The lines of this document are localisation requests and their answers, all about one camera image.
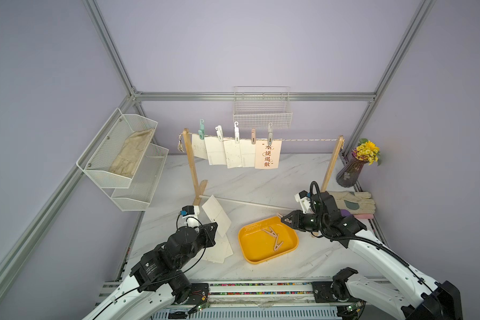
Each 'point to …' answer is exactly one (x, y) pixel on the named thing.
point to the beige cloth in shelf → (133, 148)
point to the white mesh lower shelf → (138, 196)
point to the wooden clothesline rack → (200, 187)
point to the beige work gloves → (354, 202)
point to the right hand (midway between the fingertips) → (284, 223)
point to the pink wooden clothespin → (253, 136)
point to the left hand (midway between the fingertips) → (217, 228)
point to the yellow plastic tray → (267, 238)
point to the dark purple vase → (348, 175)
